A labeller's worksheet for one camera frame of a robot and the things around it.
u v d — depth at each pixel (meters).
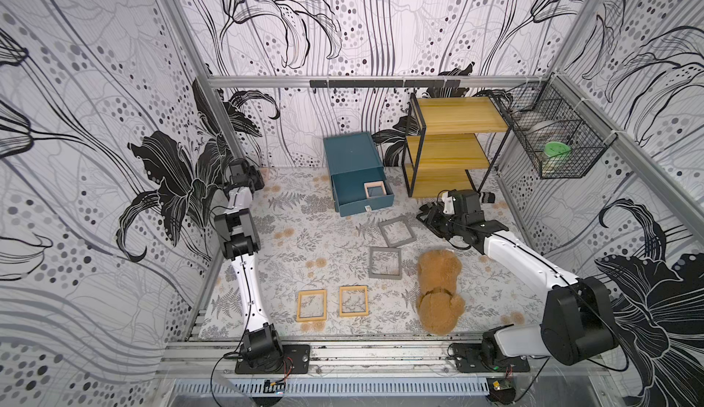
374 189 0.91
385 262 0.91
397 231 0.99
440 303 0.74
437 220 0.75
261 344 0.64
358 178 0.95
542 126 0.79
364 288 0.84
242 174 0.93
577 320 0.41
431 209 1.06
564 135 0.80
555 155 0.71
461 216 0.66
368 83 0.91
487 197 1.07
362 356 0.75
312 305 0.83
